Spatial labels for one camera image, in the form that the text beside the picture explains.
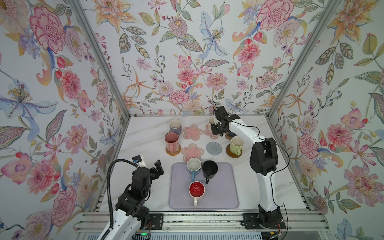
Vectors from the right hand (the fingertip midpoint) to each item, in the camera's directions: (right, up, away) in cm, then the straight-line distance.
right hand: (215, 129), depth 100 cm
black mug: (-5, -22, -14) cm, 27 cm away
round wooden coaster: (+10, -16, -2) cm, 19 cm away
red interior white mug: (-13, -34, -17) cm, 40 cm away
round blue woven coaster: (-1, -13, +1) cm, 13 cm away
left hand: (-35, -18, -21) cm, 44 cm away
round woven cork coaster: (-27, -16, -2) cm, 31 cm away
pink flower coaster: (-15, -2, +11) cm, 18 cm away
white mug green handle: (+11, -9, -9) cm, 17 cm away
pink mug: (-28, -8, -7) cm, 30 cm away
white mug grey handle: (-27, +2, +7) cm, 28 cm away
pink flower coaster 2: (-15, -15, 0) cm, 21 cm away
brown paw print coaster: (+10, -5, +6) cm, 12 cm away
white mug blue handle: (-15, -21, -12) cm, 28 cm away
